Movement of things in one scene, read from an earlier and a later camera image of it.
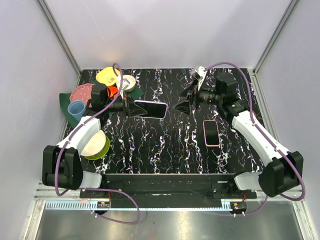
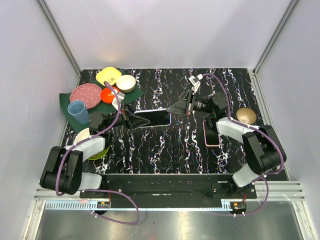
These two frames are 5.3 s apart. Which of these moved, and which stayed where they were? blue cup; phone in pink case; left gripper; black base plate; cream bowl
Moved: left gripper
Stayed: phone in pink case; blue cup; black base plate; cream bowl
